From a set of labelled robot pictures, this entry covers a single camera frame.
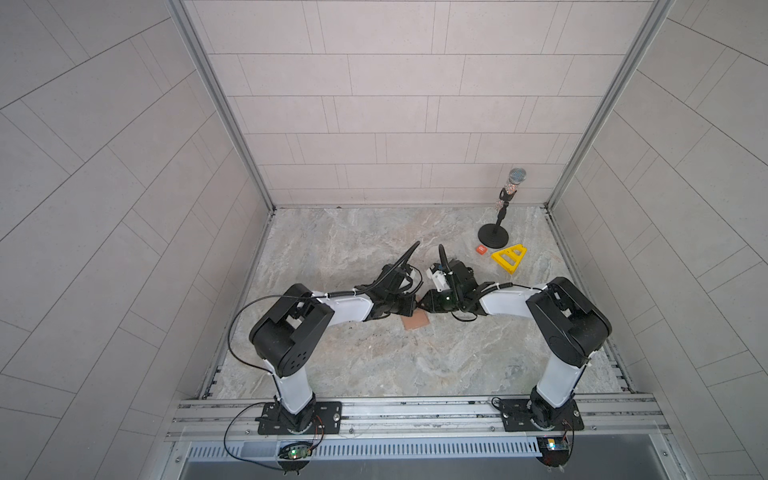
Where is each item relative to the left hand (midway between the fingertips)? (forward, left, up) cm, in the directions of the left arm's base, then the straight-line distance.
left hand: (424, 302), depth 90 cm
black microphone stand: (+26, -27, 0) cm, 38 cm away
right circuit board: (-36, -28, -1) cm, 46 cm away
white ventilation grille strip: (-36, -13, -1) cm, 38 cm away
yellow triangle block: (+20, -34, 0) cm, 39 cm away
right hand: (0, +1, -2) cm, 2 cm away
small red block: (+21, -21, -1) cm, 30 cm away
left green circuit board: (-36, +30, +3) cm, 47 cm away
